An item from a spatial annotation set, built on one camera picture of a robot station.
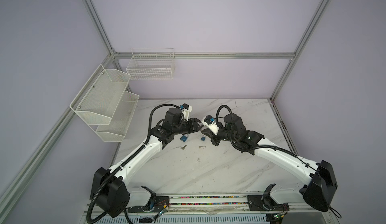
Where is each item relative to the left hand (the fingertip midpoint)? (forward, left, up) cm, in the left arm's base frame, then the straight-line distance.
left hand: (202, 125), depth 75 cm
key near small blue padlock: (+1, +1, -25) cm, 25 cm away
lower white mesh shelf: (0, +46, -5) cm, 46 cm away
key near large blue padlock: (0, +11, -24) cm, 27 cm away
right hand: (-3, 0, -1) cm, 3 cm away
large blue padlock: (+6, +11, -24) cm, 28 cm away
